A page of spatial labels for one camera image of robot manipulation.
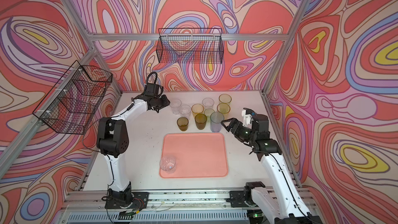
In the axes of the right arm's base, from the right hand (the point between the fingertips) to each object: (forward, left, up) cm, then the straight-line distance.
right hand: (226, 130), depth 75 cm
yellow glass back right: (+28, -4, -8) cm, 30 cm away
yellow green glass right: (+23, -3, -12) cm, 26 cm away
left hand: (+27, +31, -8) cm, 42 cm away
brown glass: (+15, +24, -15) cm, 32 cm away
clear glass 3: (+26, +23, -17) cm, 39 cm away
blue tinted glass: (+18, +3, -16) cm, 24 cm away
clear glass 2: (+32, +30, -16) cm, 47 cm away
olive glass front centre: (+16, +12, -14) cm, 25 cm away
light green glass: (+22, +7, -14) cm, 27 cm away
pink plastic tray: (-4, +15, -21) cm, 26 cm away
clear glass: (-9, +31, -20) cm, 38 cm away
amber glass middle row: (+27, +15, -15) cm, 34 cm away
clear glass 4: (+32, +7, -15) cm, 36 cm away
